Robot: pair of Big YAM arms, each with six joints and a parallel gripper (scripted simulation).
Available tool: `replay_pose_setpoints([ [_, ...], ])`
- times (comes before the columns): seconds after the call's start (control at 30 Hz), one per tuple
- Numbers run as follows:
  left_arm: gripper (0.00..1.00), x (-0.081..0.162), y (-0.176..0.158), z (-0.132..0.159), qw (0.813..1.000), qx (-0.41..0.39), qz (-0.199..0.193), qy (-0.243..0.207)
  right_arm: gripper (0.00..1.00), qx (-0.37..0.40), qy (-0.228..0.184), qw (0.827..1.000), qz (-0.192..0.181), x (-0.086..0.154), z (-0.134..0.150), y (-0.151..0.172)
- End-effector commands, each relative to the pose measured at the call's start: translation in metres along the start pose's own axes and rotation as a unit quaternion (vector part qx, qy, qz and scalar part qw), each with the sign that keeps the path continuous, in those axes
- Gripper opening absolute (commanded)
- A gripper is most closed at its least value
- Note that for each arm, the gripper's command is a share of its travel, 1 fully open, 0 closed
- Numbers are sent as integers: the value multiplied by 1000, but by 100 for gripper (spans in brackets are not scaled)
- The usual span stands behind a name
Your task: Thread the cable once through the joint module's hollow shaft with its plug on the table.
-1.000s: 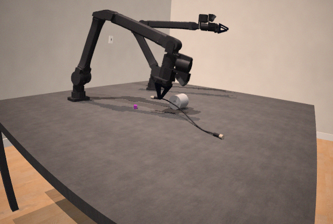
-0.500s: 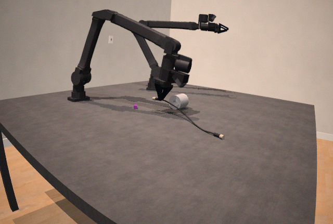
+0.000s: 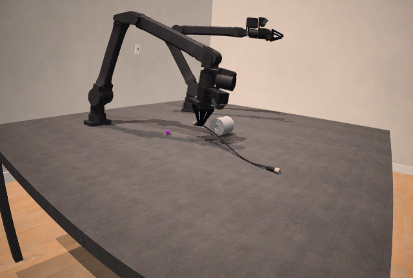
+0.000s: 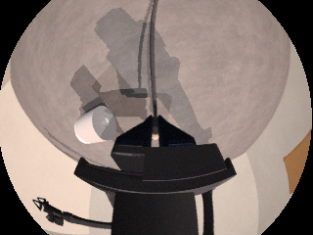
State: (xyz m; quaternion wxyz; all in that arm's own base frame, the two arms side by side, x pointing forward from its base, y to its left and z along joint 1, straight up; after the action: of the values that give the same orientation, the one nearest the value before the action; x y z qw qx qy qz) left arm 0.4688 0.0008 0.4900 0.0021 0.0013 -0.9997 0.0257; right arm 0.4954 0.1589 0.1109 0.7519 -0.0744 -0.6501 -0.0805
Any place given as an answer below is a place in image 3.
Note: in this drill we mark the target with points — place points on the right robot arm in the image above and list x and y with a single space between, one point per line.
209 58

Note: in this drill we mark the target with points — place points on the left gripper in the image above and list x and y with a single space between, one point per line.
270 34

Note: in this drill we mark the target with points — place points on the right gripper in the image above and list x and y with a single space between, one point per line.
202 107

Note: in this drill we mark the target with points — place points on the black and cream cable connector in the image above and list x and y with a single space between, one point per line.
275 170

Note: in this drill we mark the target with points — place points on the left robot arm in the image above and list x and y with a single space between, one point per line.
209 30

